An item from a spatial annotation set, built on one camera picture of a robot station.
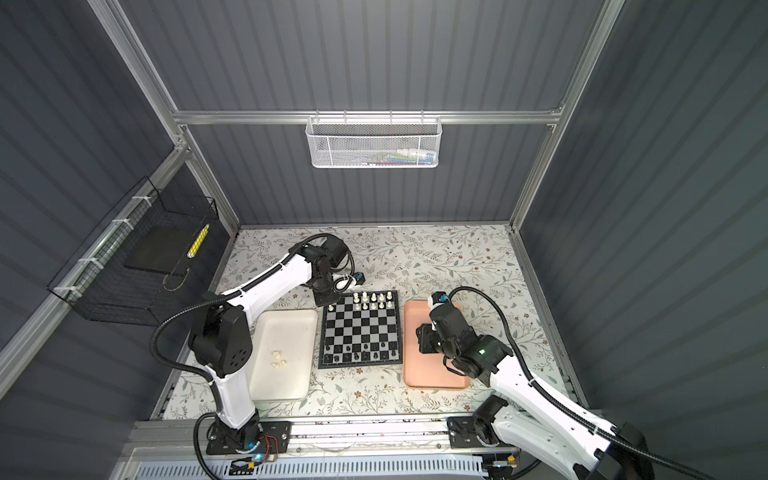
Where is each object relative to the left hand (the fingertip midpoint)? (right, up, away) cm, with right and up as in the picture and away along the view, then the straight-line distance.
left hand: (327, 294), depth 90 cm
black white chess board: (+10, -11, +1) cm, 15 cm away
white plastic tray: (-12, -18, -3) cm, 22 cm away
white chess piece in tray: (-14, -18, -3) cm, 23 cm away
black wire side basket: (-39, +13, -15) cm, 44 cm away
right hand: (+28, -9, -10) cm, 31 cm away
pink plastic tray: (+30, -22, -3) cm, 37 cm away
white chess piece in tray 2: (-13, -19, -6) cm, 24 cm away
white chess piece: (-11, -19, -5) cm, 23 cm away
